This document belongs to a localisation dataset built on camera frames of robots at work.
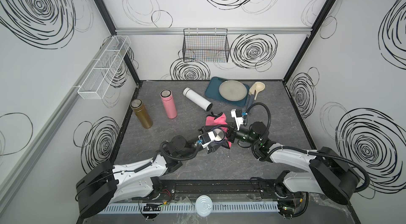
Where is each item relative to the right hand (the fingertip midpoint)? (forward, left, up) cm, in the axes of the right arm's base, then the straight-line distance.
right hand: (218, 128), depth 73 cm
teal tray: (+41, +2, -20) cm, 46 cm away
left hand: (-5, -2, +7) cm, 9 cm away
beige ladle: (+44, -31, -18) cm, 57 cm away
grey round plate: (+41, -13, -19) cm, 47 cm away
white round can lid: (-29, +6, -13) cm, 33 cm away
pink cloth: (+2, -1, +3) cm, 4 cm away
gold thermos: (+11, +41, +2) cm, 43 cm away
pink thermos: (+18, +28, +1) cm, 33 cm away
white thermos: (+30, +13, -16) cm, 36 cm away
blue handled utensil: (+29, -23, -18) cm, 42 cm away
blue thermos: (-8, 0, +10) cm, 13 cm away
